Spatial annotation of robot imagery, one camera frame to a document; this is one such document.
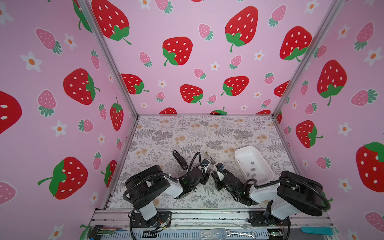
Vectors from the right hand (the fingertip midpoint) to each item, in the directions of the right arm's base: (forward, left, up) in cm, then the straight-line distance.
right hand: (211, 174), depth 85 cm
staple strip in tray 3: (+5, -22, -5) cm, 23 cm away
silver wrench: (-26, -22, -5) cm, 34 cm away
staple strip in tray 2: (+8, -25, -4) cm, 27 cm away
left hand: (+3, +2, 0) cm, 4 cm away
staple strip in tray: (+12, -25, -4) cm, 29 cm away
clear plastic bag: (-28, -3, -3) cm, 28 cm away
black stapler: (+7, +20, 0) cm, 21 cm away
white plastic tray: (+11, -26, -4) cm, 29 cm away
